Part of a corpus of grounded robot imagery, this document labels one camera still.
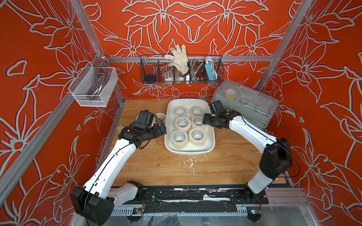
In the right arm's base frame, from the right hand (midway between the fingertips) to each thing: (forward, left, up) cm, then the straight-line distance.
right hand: (204, 120), depth 87 cm
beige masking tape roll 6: (-5, +16, -14) cm, 22 cm away
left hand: (-10, +27, +6) cm, 29 cm away
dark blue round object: (+29, +37, +11) cm, 48 cm away
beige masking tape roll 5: (+8, +3, -11) cm, 14 cm away
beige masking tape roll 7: (-4, +4, -14) cm, 15 cm away
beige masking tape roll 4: (+8, +14, -15) cm, 22 cm away
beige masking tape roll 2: (+20, +16, -14) cm, 29 cm away
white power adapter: (+27, +24, +15) cm, 39 cm away
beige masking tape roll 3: (+20, +2, -14) cm, 24 cm away
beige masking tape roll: (+14, +31, -14) cm, 37 cm away
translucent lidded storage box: (+9, -34, +3) cm, 36 cm away
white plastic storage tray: (-9, -5, -15) cm, 18 cm away
